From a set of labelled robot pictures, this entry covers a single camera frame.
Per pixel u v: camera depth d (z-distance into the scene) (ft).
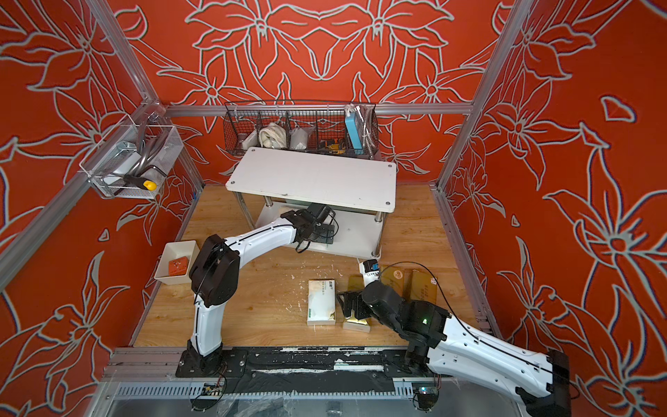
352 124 2.74
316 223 2.40
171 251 3.09
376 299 1.68
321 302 2.66
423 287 2.67
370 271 2.08
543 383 1.38
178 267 2.87
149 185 2.01
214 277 1.67
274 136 2.88
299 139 3.10
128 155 2.39
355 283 2.69
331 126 3.20
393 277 2.71
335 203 2.31
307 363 2.44
